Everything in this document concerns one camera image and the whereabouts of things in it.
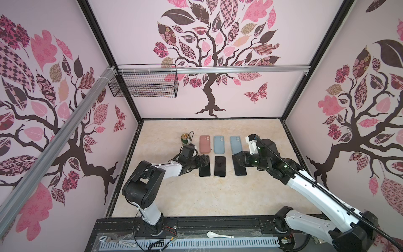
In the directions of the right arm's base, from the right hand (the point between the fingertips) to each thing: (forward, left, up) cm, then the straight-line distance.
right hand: (237, 154), depth 75 cm
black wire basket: (+46, +52, +13) cm, 71 cm away
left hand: (+5, +17, -20) cm, 26 cm away
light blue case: (+22, +7, -22) cm, 31 cm away
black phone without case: (+1, +16, -21) cm, 27 cm away
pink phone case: (+22, +16, -23) cm, 36 cm away
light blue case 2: (+19, -5, -18) cm, 26 cm away
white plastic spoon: (-31, +14, -20) cm, 39 cm away
